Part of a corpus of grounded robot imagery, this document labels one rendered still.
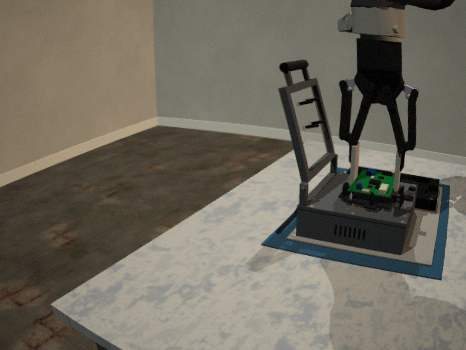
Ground green circuit board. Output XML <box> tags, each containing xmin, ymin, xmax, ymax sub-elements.
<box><xmin>347</xmin><ymin>168</ymin><xmax>394</xmax><ymax>198</ymax></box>

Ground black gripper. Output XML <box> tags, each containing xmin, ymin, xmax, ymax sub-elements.
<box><xmin>339</xmin><ymin>38</ymin><xmax>419</xmax><ymax>192</ymax></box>

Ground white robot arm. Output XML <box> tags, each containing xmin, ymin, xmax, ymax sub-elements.
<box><xmin>338</xmin><ymin>0</ymin><xmax>455</xmax><ymax>42</ymax></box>

